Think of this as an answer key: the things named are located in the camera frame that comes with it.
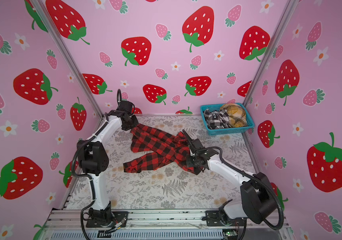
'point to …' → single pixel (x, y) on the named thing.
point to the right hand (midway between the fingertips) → (188, 160)
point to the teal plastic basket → (227, 131)
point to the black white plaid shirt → (217, 119)
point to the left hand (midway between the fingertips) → (136, 123)
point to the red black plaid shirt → (168, 150)
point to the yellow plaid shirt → (237, 116)
